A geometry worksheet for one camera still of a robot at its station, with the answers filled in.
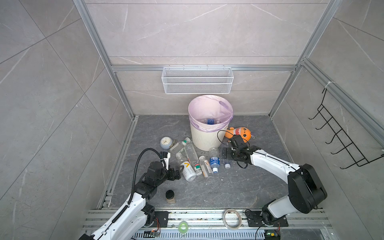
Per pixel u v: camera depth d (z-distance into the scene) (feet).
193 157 3.04
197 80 3.30
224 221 2.35
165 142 3.22
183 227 2.36
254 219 2.40
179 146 3.30
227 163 2.94
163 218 2.40
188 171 2.74
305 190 1.41
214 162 2.88
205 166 2.87
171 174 2.35
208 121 3.30
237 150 2.29
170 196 2.36
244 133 3.20
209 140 2.88
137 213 1.76
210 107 3.06
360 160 1.91
